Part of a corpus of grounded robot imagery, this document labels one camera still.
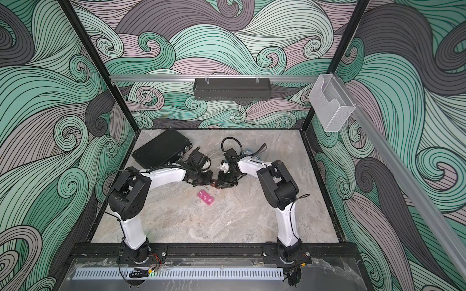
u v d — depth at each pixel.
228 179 0.84
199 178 0.80
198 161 0.76
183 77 1.91
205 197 0.88
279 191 0.53
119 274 0.69
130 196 0.49
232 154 0.83
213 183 0.90
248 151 1.08
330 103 0.78
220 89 0.96
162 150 1.01
